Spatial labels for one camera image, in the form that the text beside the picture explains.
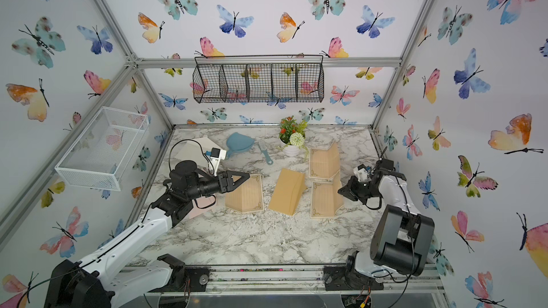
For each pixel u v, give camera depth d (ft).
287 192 3.16
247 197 3.08
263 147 3.63
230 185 2.13
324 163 3.47
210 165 2.13
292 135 3.13
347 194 2.49
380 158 2.39
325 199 2.99
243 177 2.43
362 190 2.44
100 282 1.31
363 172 2.68
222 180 2.11
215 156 2.23
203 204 2.21
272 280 2.48
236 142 3.78
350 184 2.50
